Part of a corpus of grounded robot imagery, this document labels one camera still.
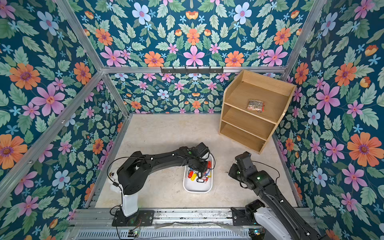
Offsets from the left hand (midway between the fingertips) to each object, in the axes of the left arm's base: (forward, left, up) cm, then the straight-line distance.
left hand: (207, 168), depth 87 cm
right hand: (-5, -12, +7) cm, 15 cm away
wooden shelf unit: (+18, -27, +12) cm, 35 cm away
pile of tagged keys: (-4, +5, -2) cm, 7 cm away
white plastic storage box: (-10, +8, -2) cm, 12 cm away
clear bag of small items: (+20, -27, +30) cm, 45 cm away
